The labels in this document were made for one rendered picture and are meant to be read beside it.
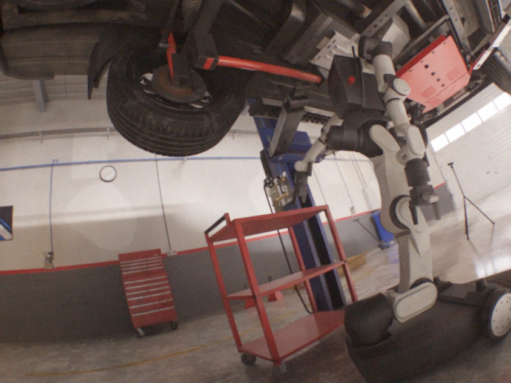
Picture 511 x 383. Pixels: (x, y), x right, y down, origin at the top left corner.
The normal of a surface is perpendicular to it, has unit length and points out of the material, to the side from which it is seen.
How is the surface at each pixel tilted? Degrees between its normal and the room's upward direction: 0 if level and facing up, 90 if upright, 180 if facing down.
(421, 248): 114
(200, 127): 119
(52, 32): 90
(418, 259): 90
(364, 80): 102
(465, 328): 90
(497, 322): 90
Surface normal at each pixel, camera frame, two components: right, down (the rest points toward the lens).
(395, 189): -0.13, -0.27
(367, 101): -0.09, 0.30
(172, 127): 0.45, 0.12
